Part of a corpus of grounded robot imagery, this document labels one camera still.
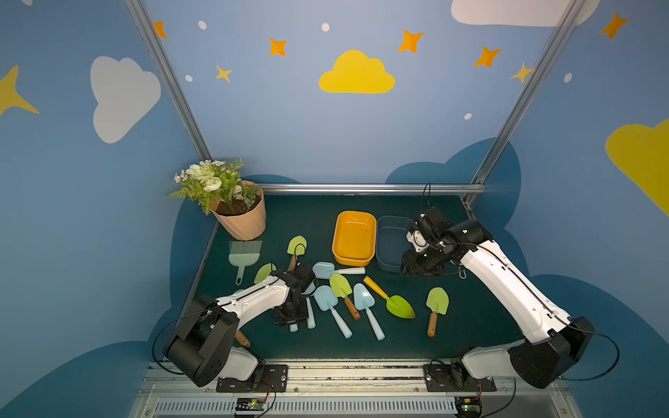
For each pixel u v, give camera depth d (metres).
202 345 0.42
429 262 0.62
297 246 1.04
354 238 1.06
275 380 0.74
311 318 0.84
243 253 1.02
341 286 0.93
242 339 0.79
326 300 0.91
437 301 0.91
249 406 0.72
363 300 0.90
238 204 1.01
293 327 0.82
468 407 0.73
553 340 0.39
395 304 0.89
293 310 0.72
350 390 0.73
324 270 0.98
